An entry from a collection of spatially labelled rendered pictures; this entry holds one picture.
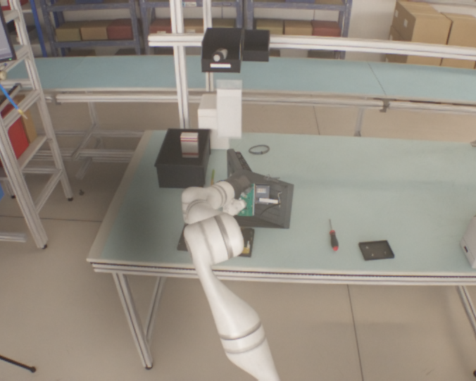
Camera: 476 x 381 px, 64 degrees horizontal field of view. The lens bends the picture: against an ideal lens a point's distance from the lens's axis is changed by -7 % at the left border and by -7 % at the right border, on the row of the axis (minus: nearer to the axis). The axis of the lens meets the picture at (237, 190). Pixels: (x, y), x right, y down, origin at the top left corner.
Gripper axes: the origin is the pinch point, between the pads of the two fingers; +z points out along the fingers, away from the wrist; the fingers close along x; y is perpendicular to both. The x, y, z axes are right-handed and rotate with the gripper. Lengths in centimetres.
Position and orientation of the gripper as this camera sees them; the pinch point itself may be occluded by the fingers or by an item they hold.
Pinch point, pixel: (252, 188)
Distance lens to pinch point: 141.8
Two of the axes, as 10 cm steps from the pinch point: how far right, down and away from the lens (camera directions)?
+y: -5.5, -8.3, 0.9
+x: -7.1, 5.2, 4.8
